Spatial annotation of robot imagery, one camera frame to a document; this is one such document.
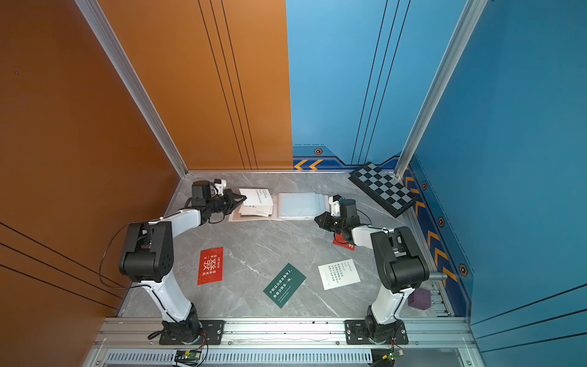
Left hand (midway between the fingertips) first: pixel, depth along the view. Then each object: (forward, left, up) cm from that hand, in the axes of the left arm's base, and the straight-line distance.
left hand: (247, 193), depth 95 cm
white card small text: (-28, -37, -13) cm, 49 cm away
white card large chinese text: (-1, -3, -10) cm, 11 cm away
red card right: (-21, -37, -1) cm, 42 cm away
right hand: (-7, -29, -7) cm, 31 cm away
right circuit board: (-54, -51, -12) cm, 75 cm away
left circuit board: (-55, +13, -16) cm, 58 cm away
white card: (+2, -3, -4) cm, 5 cm away
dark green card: (-33, -17, -12) cm, 39 cm away
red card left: (-26, +12, -12) cm, 32 cm away
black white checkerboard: (+11, -62, -9) cm, 64 cm away
